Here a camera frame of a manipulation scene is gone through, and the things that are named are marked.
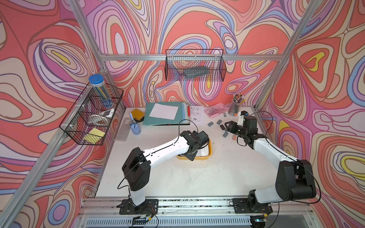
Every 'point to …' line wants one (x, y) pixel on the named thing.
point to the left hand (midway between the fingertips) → (186, 151)
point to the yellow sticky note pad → (94, 136)
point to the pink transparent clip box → (212, 111)
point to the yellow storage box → (210, 153)
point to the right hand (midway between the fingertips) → (228, 127)
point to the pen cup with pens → (237, 100)
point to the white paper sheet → (164, 111)
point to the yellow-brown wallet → (138, 114)
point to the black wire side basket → (86, 123)
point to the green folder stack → (181, 118)
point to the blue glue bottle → (135, 128)
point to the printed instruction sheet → (195, 113)
